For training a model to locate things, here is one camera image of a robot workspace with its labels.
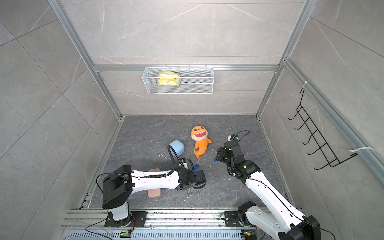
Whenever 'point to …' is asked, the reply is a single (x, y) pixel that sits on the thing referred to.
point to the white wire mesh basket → (192, 80)
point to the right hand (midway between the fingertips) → (220, 150)
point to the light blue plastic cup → (178, 146)
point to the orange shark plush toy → (199, 134)
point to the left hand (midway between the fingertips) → (192, 178)
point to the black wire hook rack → (306, 123)
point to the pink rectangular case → (155, 193)
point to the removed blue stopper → (215, 159)
